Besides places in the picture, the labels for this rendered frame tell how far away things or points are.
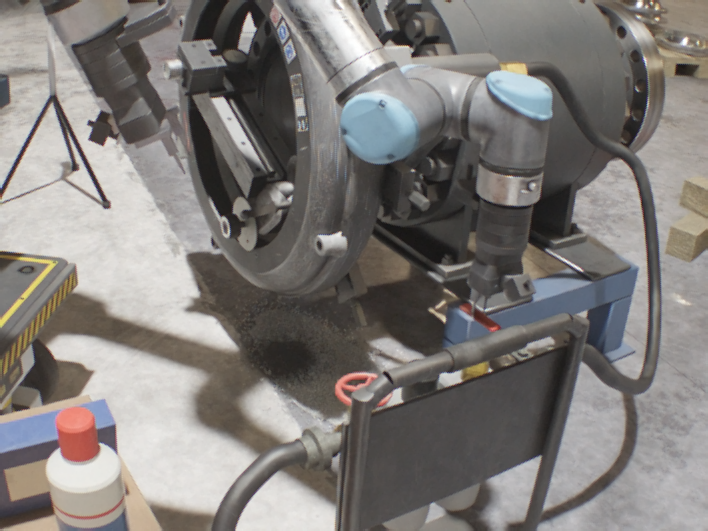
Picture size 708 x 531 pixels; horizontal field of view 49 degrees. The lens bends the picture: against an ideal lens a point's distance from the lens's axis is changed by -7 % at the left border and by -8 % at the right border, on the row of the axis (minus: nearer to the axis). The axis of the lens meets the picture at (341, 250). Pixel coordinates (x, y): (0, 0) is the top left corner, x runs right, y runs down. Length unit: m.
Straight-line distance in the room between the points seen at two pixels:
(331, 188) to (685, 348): 1.22
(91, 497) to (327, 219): 0.89
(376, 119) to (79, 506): 0.57
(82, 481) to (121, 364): 1.33
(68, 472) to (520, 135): 0.70
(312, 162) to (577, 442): 0.85
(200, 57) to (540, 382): 0.99
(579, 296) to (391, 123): 1.06
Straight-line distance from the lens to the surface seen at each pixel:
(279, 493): 1.62
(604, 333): 2.13
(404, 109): 1.00
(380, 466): 1.06
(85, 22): 0.94
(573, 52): 1.90
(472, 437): 1.15
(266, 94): 1.88
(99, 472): 0.69
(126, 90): 0.97
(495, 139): 1.10
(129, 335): 2.11
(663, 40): 6.07
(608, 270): 2.01
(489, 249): 1.16
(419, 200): 1.42
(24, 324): 1.56
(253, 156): 1.66
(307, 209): 1.48
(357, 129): 1.01
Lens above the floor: 1.10
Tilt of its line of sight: 26 degrees down
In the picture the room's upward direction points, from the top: 3 degrees clockwise
